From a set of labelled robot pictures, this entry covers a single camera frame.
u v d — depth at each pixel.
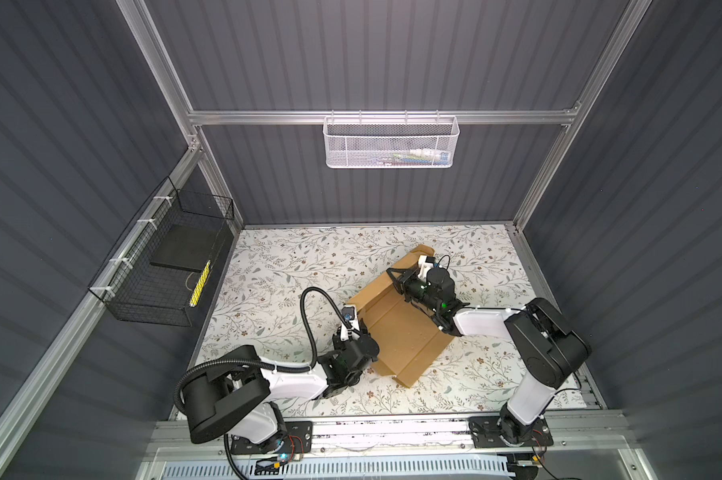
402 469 0.77
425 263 0.85
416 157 0.92
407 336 0.90
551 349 0.48
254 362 0.48
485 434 0.73
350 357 0.64
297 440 0.72
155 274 0.72
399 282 0.81
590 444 0.74
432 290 0.71
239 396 0.44
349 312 0.72
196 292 0.70
